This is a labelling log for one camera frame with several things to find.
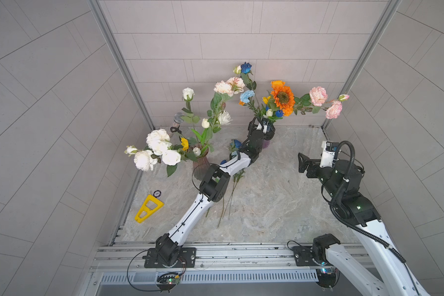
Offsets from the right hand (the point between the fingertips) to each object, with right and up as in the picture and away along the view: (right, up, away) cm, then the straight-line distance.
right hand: (307, 153), depth 70 cm
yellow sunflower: (-13, +25, +19) cm, 34 cm away
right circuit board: (+7, -47, -2) cm, 47 cm away
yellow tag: (-68, -26, +13) cm, 74 cm away
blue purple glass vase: (-9, +3, +35) cm, 37 cm away
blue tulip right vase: (-8, +17, +9) cm, 21 cm away
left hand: (-11, +17, +30) cm, 37 cm away
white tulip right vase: (-12, +18, +15) cm, 26 cm away
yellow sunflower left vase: (-49, +3, +7) cm, 50 cm away
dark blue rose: (-28, +2, +32) cm, 42 cm away
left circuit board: (-52, -46, -5) cm, 70 cm away
